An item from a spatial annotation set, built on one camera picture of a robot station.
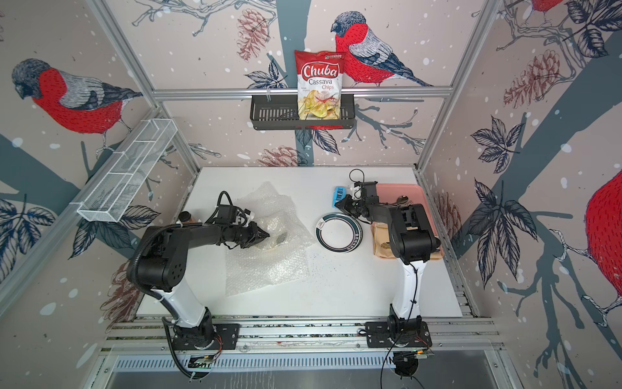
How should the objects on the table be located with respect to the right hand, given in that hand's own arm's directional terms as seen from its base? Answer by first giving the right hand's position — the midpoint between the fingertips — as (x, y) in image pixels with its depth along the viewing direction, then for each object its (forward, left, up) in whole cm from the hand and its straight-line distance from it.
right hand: (334, 203), depth 103 cm
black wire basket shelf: (+32, +24, +24) cm, 47 cm away
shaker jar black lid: (-12, +59, +6) cm, 61 cm away
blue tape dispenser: (+6, -2, 0) cm, 7 cm away
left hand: (-15, +25, 0) cm, 29 cm away
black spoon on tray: (+5, -31, -3) cm, 32 cm away
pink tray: (+7, -25, 0) cm, 26 cm away
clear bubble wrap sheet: (-26, +21, -1) cm, 33 cm away
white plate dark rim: (-13, -2, -2) cm, 14 cm away
